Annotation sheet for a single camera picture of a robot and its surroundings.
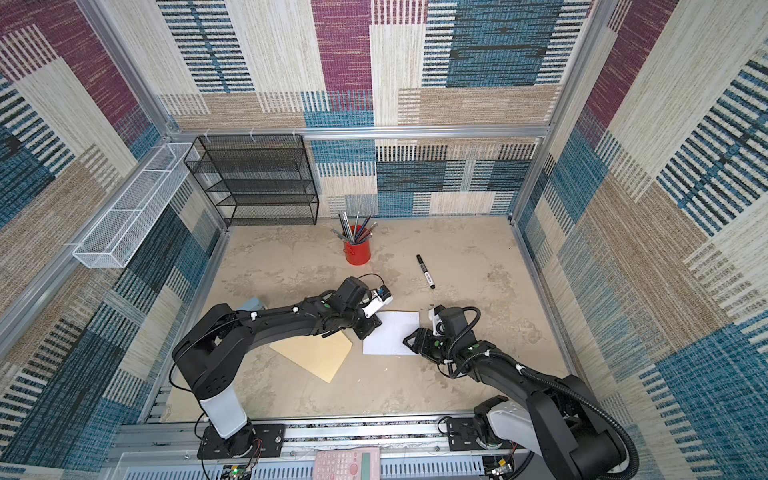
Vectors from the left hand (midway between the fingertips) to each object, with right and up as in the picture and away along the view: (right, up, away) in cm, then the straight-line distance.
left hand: (380, 320), depth 90 cm
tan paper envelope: (-17, -10, -3) cm, 20 cm away
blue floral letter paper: (+2, -5, -3) cm, 6 cm away
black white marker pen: (+15, +13, +14) cm, 24 cm away
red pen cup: (-8, +19, +13) cm, 25 cm away
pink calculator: (-4, -28, -20) cm, 35 cm away
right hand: (+9, -7, -4) cm, 12 cm away
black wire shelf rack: (-44, +46, +19) cm, 67 cm away
